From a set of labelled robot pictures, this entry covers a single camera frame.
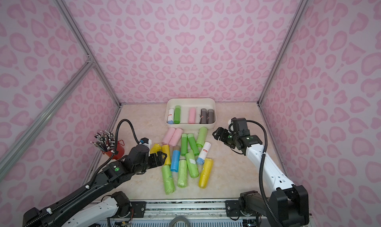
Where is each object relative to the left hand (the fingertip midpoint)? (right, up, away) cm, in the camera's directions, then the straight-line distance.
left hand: (164, 159), depth 77 cm
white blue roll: (-2, +22, +30) cm, 37 cm away
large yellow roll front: (+22, -9, +5) cm, 24 cm away
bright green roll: (+2, +23, +33) cm, 41 cm away
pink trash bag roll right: (+3, +8, +21) cm, 23 cm away
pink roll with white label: (+13, +23, +31) cm, 40 cm away
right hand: (+28, +12, +5) cm, 30 cm away
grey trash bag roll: (+22, +22, +32) cm, 45 cm away
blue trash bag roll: (+4, -5, +9) cm, 11 cm away
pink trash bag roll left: (-2, +9, +23) cm, 25 cm away
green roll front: (+2, -13, +2) cm, 14 cm away
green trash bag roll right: (+15, +4, +17) cm, 23 cm away
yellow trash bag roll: (-2, +1, +15) cm, 15 cm away
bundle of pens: (-32, +9, +3) cm, 34 cm away
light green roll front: (+9, -11, +5) cm, 15 cm away
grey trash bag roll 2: (+27, +22, +32) cm, 47 cm away
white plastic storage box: (+9, +32, +37) cm, 50 cm away
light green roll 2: (+20, +8, +21) cm, 30 cm away
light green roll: (+14, -5, +7) cm, 17 cm away
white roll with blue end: (+19, -4, +10) cm, 22 cm away
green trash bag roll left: (+9, +4, +18) cm, 21 cm away
